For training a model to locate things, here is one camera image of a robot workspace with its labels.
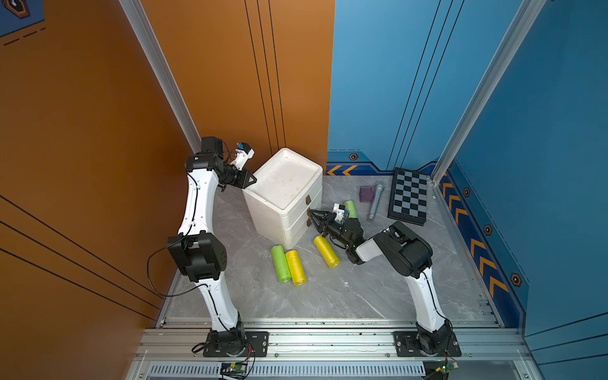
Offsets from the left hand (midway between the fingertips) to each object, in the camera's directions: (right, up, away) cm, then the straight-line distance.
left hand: (253, 175), depth 86 cm
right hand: (+21, -14, +5) cm, 26 cm away
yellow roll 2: (+16, -34, +1) cm, 38 cm away
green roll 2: (+10, -33, +3) cm, 35 cm away
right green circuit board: (+62, -59, -16) cm, 87 cm away
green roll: (+39, -13, +19) cm, 45 cm away
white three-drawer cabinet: (+13, -4, 0) cm, 13 cm away
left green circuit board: (-2, -61, -14) cm, 63 cm away
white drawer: (+18, -11, -1) cm, 22 cm away
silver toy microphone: (+54, -4, +27) cm, 60 cm away
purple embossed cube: (+47, -6, +24) cm, 53 cm away
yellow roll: (+27, -29, +4) cm, 40 cm away
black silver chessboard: (+66, -8, +23) cm, 70 cm away
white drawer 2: (+16, -21, +5) cm, 26 cm away
